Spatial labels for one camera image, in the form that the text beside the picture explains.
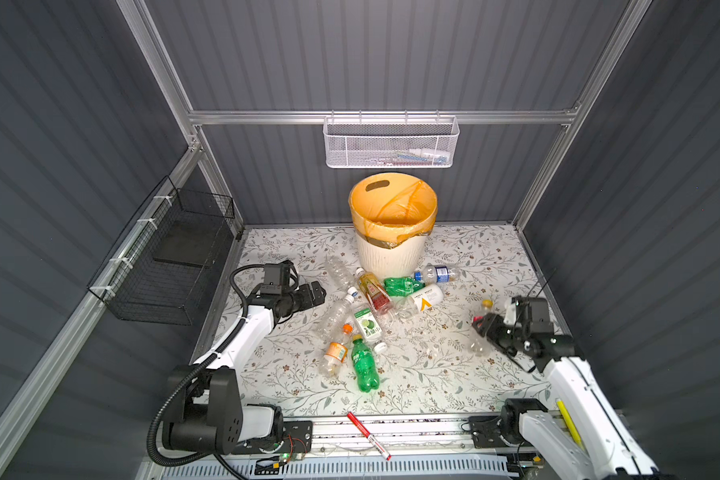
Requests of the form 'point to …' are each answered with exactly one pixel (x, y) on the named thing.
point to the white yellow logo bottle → (421, 300)
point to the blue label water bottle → (435, 274)
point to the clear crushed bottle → (340, 275)
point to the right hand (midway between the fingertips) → (484, 330)
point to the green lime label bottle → (370, 326)
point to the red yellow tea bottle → (374, 292)
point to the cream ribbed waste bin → (392, 244)
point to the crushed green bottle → (402, 286)
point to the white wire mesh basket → (385, 142)
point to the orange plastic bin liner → (390, 209)
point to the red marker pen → (369, 436)
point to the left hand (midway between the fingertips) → (311, 296)
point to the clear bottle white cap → (331, 329)
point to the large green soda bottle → (365, 365)
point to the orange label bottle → (336, 354)
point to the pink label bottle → (478, 345)
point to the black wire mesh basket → (165, 265)
